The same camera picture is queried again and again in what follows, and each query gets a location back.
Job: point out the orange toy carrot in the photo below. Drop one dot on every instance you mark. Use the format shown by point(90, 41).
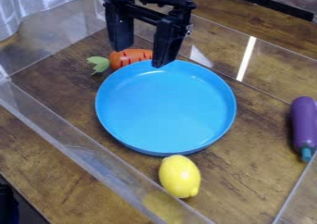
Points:
point(118, 59)

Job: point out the clear acrylic enclosure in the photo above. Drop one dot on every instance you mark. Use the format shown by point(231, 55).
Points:
point(82, 178)

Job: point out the white patterned curtain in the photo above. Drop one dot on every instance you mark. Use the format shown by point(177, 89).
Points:
point(14, 10)

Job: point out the yellow toy lemon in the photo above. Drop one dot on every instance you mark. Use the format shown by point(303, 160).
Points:
point(180, 176)

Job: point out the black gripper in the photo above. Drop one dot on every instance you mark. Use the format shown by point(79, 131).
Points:
point(174, 25)

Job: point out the blue round tray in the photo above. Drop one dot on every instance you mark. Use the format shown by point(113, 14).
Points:
point(166, 111)

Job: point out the purple toy eggplant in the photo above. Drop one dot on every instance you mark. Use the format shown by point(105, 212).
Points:
point(304, 126)

